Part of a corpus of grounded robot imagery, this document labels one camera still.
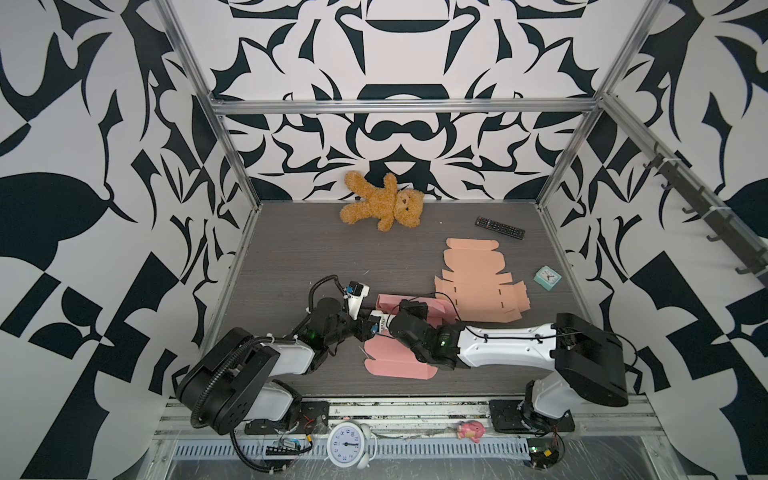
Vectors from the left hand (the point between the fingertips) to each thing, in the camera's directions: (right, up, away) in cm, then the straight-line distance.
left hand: (383, 308), depth 84 cm
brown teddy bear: (+2, +31, +26) cm, 41 cm away
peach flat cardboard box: (+30, +2, +12) cm, 33 cm away
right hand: (+6, +3, -2) cm, 8 cm away
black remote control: (+44, +22, +26) cm, 56 cm away
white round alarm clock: (-7, -27, -16) cm, 32 cm away
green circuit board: (+38, -31, -13) cm, 50 cm away
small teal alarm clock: (+52, +6, +13) cm, 54 cm away
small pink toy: (+21, -25, -14) cm, 35 cm away
